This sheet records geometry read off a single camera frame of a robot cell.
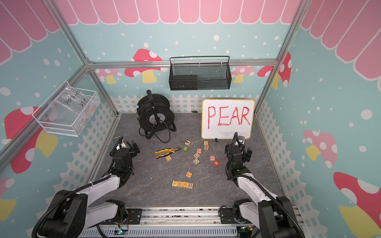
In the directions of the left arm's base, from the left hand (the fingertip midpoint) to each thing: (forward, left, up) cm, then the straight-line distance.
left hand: (126, 145), depth 87 cm
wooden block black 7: (+11, -35, -11) cm, 38 cm away
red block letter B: (-5, -54, -11) cm, 55 cm away
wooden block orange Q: (-12, -37, -11) cm, 41 cm away
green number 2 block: (+5, -34, -11) cm, 36 cm away
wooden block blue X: (+7, -48, -11) cm, 50 cm away
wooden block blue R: (-19, -39, -11) cm, 44 cm away
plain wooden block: (-2, -23, -11) cm, 26 cm away
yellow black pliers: (+3, -25, -10) cm, 27 cm away
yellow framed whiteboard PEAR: (+20, -58, +3) cm, 61 cm away
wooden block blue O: (-3, -41, -11) cm, 43 cm away
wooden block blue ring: (0, -41, -11) cm, 43 cm away
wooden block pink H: (-1, -52, -11) cm, 53 cm away
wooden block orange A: (-19, -35, -10) cm, 41 cm away
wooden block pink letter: (+3, -43, -10) cm, 44 cm away
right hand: (+1, -66, +1) cm, 66 cm away
